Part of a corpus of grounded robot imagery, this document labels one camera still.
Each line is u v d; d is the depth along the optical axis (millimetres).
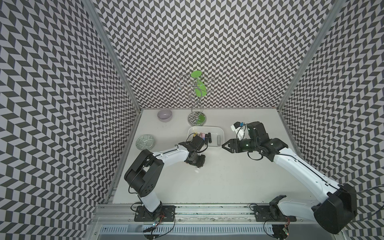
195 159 764
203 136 1012
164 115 1102
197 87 890
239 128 690
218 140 997
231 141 678
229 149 704
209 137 1017
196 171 872
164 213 709
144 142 964
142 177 451
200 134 1019
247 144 642
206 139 1004
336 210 379
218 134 1019
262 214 727
